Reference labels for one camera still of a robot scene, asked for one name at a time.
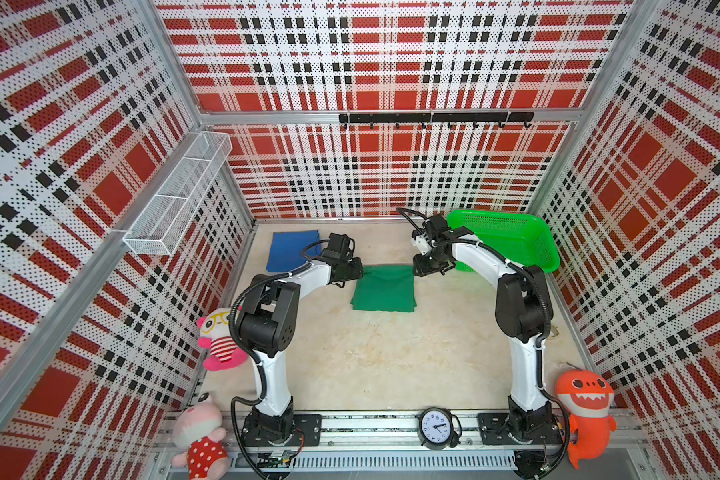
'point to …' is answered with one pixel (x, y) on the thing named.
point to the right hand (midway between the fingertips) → (422, 269)
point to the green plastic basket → (524, 238)
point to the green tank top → (385, 287)
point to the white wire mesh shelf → (165, 217)
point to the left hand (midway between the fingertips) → (359, 272)
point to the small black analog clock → (435, 428)
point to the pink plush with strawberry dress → (197, 431)
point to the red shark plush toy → (586, 397)
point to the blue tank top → (286, 249)
